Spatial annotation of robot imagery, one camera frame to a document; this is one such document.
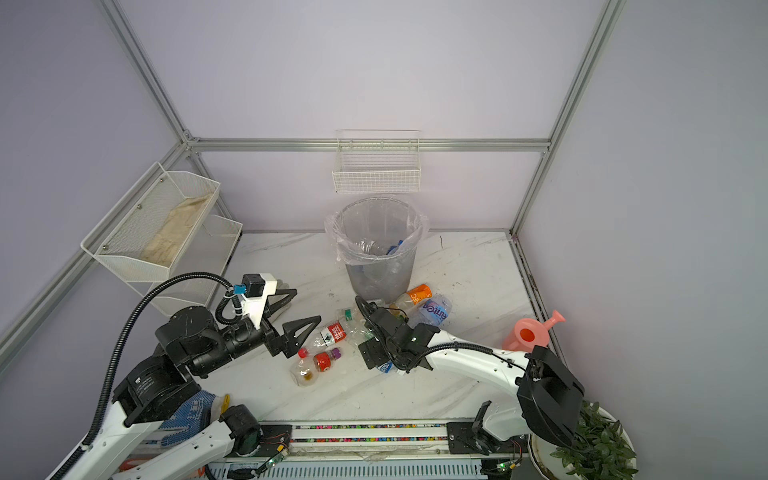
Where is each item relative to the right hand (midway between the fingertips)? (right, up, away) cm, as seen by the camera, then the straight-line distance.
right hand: (372, 344), depth 81 cm
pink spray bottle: (+44, +3, +1) cm, 44 cm away
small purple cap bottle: (-11, -4, +5) cm, 13 cm away
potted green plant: (+46, -13, -24) cm, 54 cm away
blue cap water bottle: (+6, +27, +20) cm, 34 cm away
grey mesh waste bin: (+2, +17, +9) cm, 19 cm away
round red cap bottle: (-20, -9, +3) cm, 22 cm away
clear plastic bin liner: (+2, +37, +15) cm, 40 cm away
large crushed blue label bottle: (+18, +7, +12) cm, 23 cm away
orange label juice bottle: (+12, +11, +15) cm, 22 cm away
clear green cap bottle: (-4, +3, +2) cm, 6 cm away
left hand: (-12, +14, -23) cm, 29 cm away
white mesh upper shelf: (-58, +30, -6) cm, 66 cm away
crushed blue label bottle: (+4, -2, -11) cm, 12 cm away
